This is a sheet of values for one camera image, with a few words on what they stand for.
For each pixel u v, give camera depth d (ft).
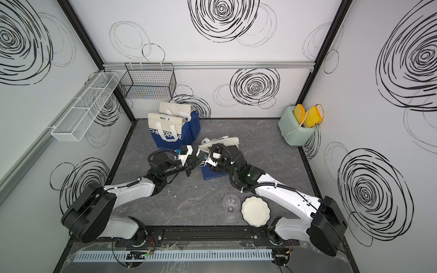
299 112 3.15
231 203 2.72
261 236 2.42
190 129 3.20
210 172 2.20
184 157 2.27
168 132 2.92
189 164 2.32
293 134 3.21
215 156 2.08
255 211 2.65
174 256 3.16
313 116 3.16
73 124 2.36
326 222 1.29
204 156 1.97
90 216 1.40
